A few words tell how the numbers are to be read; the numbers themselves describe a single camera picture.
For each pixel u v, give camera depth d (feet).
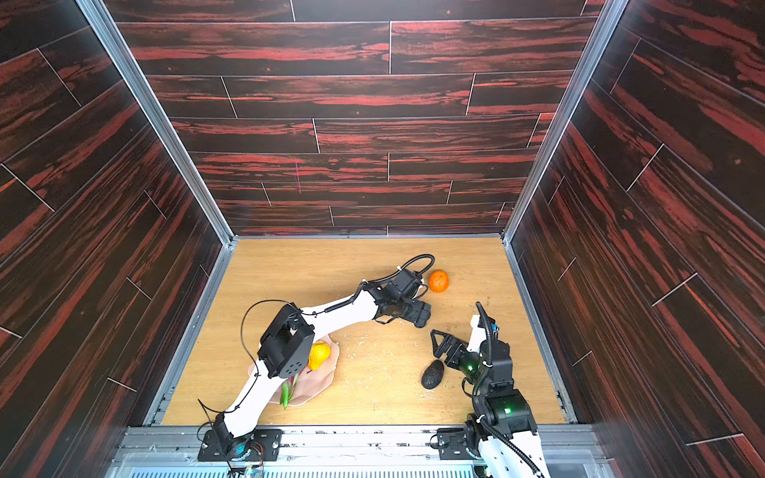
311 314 1.91
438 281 3.25
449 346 2.18
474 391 1.93
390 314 2.39
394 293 2.43
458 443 2.41
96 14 2.18
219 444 2.09
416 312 2.72
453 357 2.18
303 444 2.47
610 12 2.17
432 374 2.66
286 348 1.86
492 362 1.79
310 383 2.70
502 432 1.66
